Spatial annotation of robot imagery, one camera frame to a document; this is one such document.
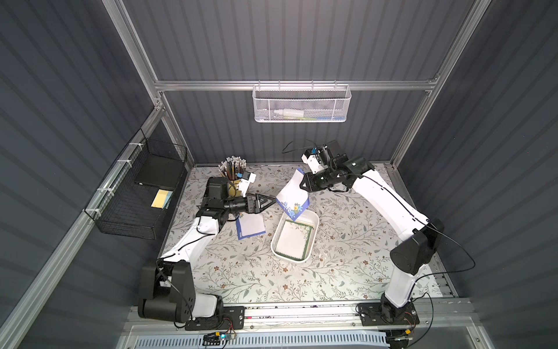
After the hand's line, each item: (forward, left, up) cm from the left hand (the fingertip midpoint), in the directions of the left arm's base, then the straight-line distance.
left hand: (270, 202), depth 76 cm
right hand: (+5, -11, +3) cm, 13 cm away
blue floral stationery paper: (+3, +10, -21) cm, 24 cm away
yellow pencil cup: (0, +12, +9) cm, 15 cm away
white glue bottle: (+39, -7, +11) cm, 42 cm away
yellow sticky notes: (+1, +38, +2) cm, 38 cm away
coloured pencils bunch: (+24, +18, -6) cm, 31 cm away
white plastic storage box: (-4, -9, -23) cm, 25 cm away
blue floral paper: (+3, -8, -3) cm, 9 cm away
